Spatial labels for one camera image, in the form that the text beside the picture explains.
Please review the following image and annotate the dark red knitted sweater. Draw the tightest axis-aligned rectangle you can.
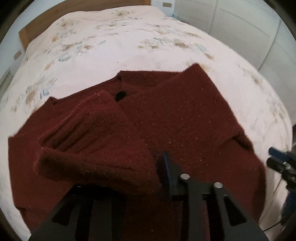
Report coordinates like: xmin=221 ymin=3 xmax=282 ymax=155
xmin=8 ymin=64 xmax=265 ymax=240

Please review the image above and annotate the floral pink bed cover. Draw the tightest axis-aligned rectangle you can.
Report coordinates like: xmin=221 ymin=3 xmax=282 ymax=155
xmin=1 ymin=1 xmax=293 ymax=240

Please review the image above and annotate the wooden headboard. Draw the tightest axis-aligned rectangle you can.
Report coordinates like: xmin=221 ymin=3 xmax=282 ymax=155
xmin=18 ymin=0 xmax=151 ymax=50

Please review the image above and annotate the wall switch plate left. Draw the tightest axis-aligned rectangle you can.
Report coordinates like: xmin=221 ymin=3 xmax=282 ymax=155
xmin=14 ymin=50 xmax=22 ymax=60

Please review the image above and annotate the wall switch plate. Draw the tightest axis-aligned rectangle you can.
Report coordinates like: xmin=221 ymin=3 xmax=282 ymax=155
xmin=163 ymin=2 xmax=172 ymax=8
xmin=14 ymin=50 xmax=22 ymax=60

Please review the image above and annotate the wall switch plate right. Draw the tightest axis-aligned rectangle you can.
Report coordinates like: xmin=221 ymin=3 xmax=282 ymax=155
xmin=163 ymin=2 xmax=172 ymax=8

